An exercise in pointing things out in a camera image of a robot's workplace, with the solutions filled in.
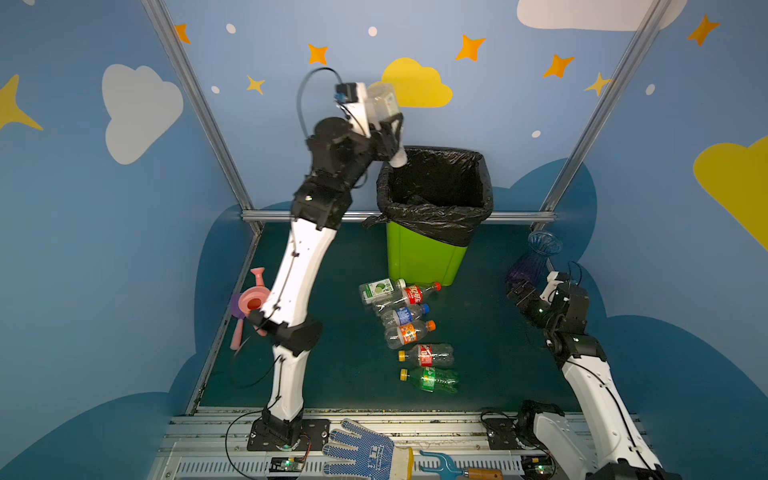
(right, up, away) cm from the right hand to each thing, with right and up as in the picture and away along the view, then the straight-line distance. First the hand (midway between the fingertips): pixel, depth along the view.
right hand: (516, 285), depth 80 cm
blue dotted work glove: (-38, -40, -10) cm, 57 cm away
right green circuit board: (+1, -43, -9) cm, 44 cm away
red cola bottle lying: (-27, -4, +15) cm, 31 cm away
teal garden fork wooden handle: (-21, -44, -10) cm, 49 cm away
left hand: (-35, +37, -21) cm, 55 cm away
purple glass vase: (+14, +11, +12) cm, 22 cm away
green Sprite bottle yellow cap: (-23, -25, -2) cm, 34 cm away
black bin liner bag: (-17, +29, +21) cm, 40 cm away
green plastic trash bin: (-25, +7, +13) cm, 29 cm away
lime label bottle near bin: (-38, -4, +18) cm, 42 cm away
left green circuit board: (-60, -42, -10) cm, 74 cm away
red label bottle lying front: (-23, -20, +2) cm, 31 cm away
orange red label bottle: (-30, -15, +6) cm, 34 cm away
